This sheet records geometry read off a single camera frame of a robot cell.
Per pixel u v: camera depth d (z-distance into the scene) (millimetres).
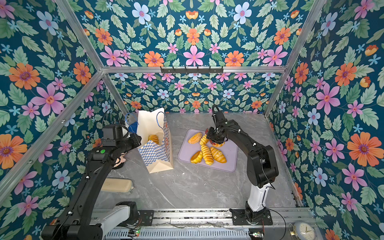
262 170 499
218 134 766
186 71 926
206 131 1014
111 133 539
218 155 929
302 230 665
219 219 748
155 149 771
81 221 383
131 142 661
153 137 996
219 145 904
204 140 980
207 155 907
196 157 894
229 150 985
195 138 985
